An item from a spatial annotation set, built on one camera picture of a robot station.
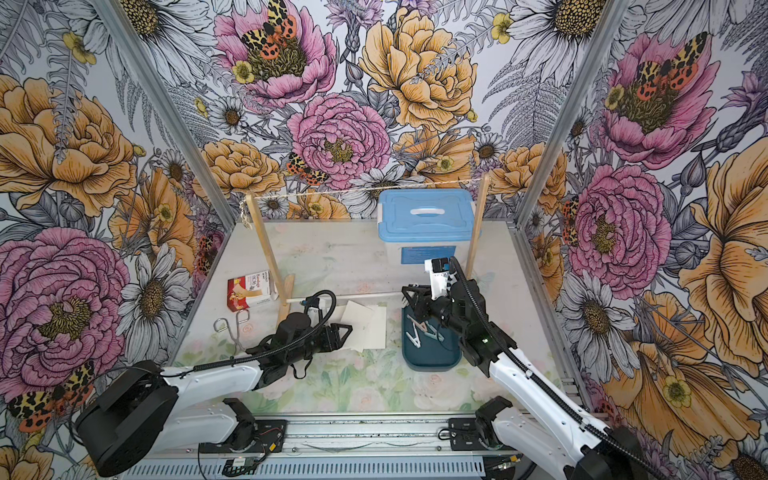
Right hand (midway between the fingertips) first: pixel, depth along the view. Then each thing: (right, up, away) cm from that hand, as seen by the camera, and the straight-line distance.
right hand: (404, 296), depth 76 cm
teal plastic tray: (+9, -17, +14) cm, 23 cm away
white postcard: (-14, -9, +18) cm, 24 cm away
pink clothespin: (+6, -11, +16) cm, 21 cm away
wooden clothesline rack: (-37, -1, +20) cm, 42 cm away
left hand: (-17, -13, +10) cm, 24 cm away
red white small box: (-50, -2, +21) cm, 54 cm away
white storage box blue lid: (+5, +19, +21) cm, 29 cm away
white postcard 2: (-8, -13, +16) cm, 23 cm away
